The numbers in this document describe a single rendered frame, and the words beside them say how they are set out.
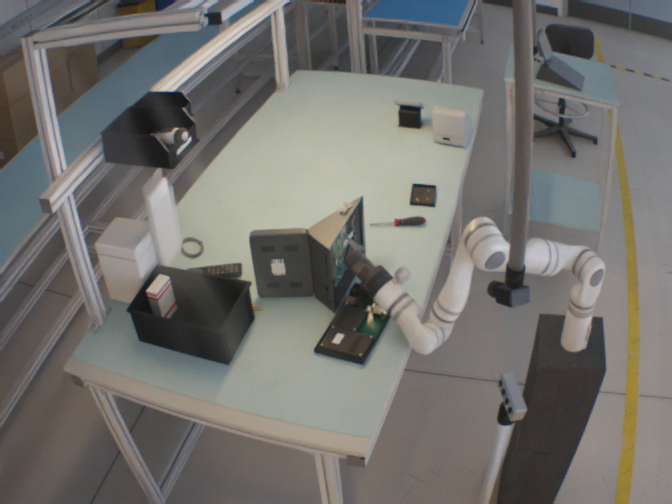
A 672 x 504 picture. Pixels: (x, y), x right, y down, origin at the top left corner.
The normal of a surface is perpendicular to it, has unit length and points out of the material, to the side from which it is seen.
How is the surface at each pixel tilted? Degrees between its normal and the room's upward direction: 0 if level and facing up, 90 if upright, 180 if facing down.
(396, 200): 0
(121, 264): 90
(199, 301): 90
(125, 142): 90
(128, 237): 0
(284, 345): 0
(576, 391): 90
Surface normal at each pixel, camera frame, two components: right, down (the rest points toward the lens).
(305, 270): -0.04, 0.62
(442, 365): -0.07, -0.78
